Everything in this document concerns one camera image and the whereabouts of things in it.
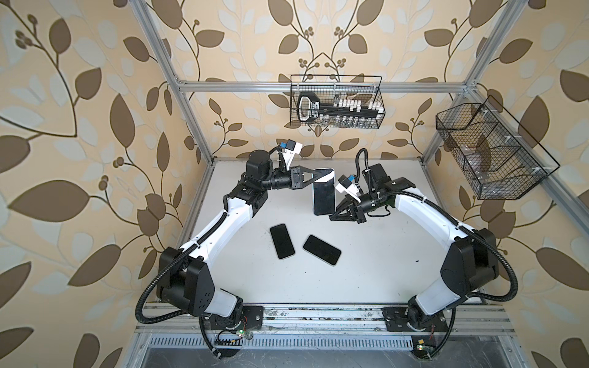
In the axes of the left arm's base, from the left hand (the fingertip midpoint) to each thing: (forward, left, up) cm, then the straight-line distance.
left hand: (323, 176), depth 66 cm
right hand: (-6, -4, -14) cm, 16 cm away
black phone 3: (-7, -2, -37) cm, 38 cm away
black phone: (-2, -1, -5) cm, 6 cm away
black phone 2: (-4, +14, -37) cm, 40 cm away
